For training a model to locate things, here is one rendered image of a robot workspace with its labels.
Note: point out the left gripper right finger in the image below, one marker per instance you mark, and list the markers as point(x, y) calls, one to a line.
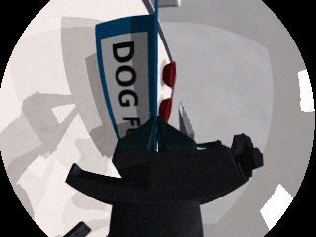
point(172, 139)

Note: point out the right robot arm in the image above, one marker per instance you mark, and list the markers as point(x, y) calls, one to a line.
point(244, 153)

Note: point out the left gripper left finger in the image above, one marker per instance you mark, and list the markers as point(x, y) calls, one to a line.
point(140, 139)

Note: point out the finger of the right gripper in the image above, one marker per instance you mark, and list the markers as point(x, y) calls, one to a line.
point(207, 145)

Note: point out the red bowl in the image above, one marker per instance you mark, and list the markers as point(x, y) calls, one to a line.
point(165, 109)
point(168, 77)

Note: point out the grey table edge rim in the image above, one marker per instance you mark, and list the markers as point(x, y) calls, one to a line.
point(150, 9)

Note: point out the blue dog food box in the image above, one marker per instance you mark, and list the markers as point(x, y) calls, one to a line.
point(127, 53)

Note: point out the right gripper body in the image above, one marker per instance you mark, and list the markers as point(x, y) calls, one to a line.
point(218, 143)

